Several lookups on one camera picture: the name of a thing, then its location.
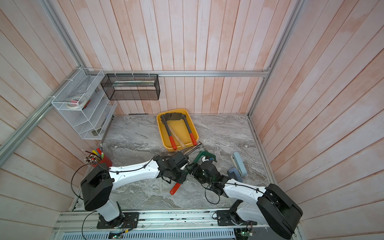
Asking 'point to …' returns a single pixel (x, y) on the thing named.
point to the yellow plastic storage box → (177, 130)
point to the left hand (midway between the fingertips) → (182, 181)
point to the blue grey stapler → (233, 173)
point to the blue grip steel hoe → (186, 150)
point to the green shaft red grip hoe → (198, 159)
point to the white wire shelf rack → (90, 121)
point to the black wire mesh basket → (131, 86)
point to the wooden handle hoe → (177, 137)
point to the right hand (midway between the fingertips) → (187, 168)
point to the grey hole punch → (239, 163)
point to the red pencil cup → (104, 160)
